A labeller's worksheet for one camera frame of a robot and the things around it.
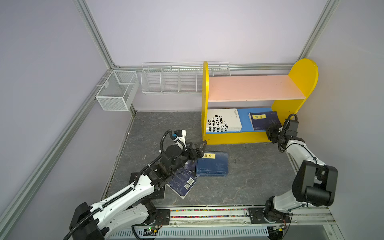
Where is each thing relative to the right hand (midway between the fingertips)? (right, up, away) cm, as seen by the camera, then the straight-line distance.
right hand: (266, 128), depth 90 cm
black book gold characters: (-63, -35, -10) cm, 73 cm away
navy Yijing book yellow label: (-2, +5, +4) cm, 6 cm away
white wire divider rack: (-54, +33, +6) cm, 64 cm away
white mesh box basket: (-95, +24, +9) cm, 99 cm away
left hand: (-41, -8, -20) cm, 46 cm away
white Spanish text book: (-26, +5, +1) cm, 27 cm away
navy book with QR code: (-51, -31, -8) cm, 60 cm away
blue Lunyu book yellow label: (-33, -21, -2) cm, 39 cm away
